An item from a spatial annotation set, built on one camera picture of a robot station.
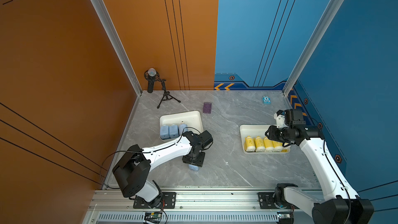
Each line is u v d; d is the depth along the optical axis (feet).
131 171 1.40
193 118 3.45
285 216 2.29
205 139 2.21
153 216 2.36
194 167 2.57
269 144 2.78
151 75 3.23
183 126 3.00
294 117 1.93
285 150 2.92
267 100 3.68
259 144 2.74
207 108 3.45
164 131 2.93
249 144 2.77
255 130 3.20
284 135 2.08
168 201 2.42
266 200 2.37
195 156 2.24
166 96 3.60
